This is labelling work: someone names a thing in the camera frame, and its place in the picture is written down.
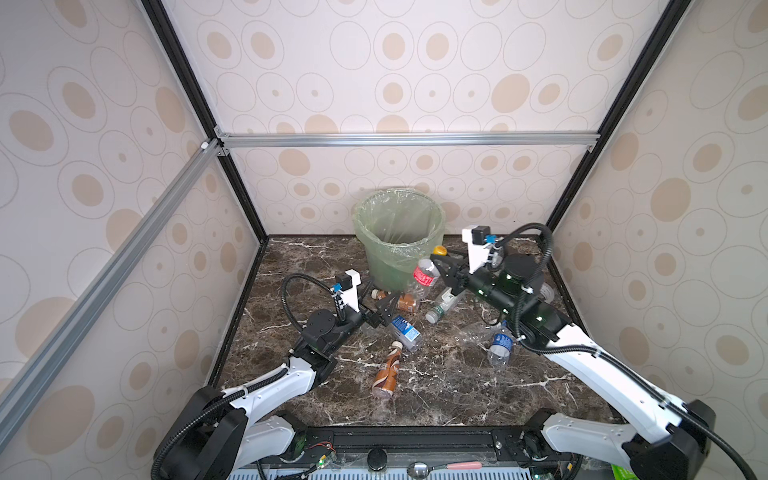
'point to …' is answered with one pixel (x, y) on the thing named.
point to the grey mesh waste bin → (398, 229)
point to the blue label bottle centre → (407, 333)
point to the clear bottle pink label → (425, 274)
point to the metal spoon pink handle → (419, 470)
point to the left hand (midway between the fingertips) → (395, 286)
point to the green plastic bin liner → (397, 228)
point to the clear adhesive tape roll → (547, 293)
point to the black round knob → (376, 459)
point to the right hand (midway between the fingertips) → (438, 254)
